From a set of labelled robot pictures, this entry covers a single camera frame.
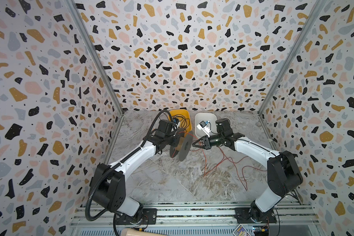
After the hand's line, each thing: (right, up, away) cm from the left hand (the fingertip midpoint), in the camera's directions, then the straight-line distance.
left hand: (177, 133), depth 85 cm
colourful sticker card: (+31, -45, -16) cm, 57 cm away
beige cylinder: (-21, -46, -16) cm, 53 cm away
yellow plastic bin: (+2, +11, +33) cm, 34 cm away
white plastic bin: (+25, +11, +29) cm, 39 cm away
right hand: (+8, -5, -6) cm, 11 cm away
